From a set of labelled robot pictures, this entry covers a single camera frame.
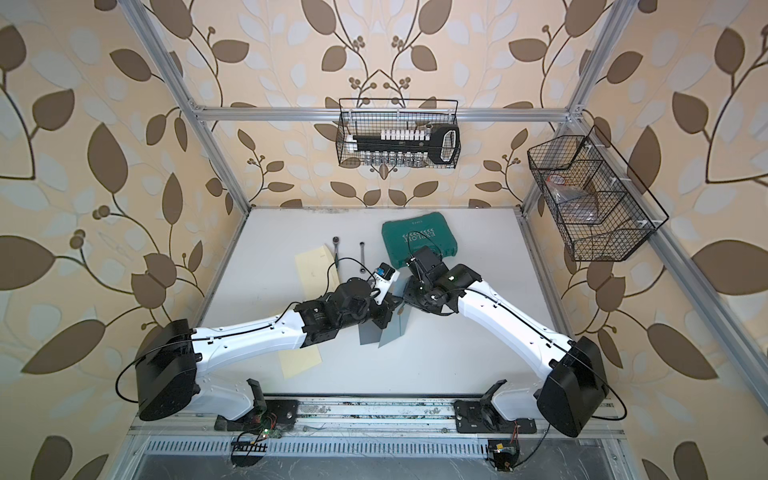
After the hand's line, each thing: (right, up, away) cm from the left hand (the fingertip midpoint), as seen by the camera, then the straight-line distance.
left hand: (399, 295), depth 76 cm
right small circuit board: (+25, -37, -5) cm, 45 cm away
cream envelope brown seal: (-28, +3, +26) cm, 38 cm away
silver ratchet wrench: (-13, +8, +31) cm, 34 cm away
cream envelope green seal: (-30, -21, +10) cm, 39 cm away
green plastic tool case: (+2, +15, +31) cm, 34 cm away
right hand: (+2, -1, +4) cm, 4 cm away
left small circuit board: (-31, -32, -5) cm, 45 cm away
